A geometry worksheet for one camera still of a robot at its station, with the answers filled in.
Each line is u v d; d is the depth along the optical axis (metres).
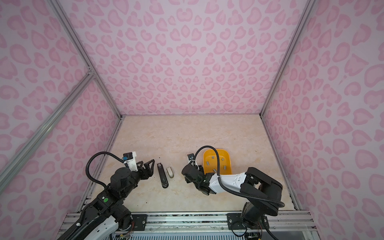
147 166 0.69
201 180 0.65
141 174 0.67
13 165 0.52
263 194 0.44
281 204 0.41
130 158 0.66
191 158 0.75
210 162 0.95
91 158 0.53
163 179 0.86
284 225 0.73
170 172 0.88
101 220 0.51
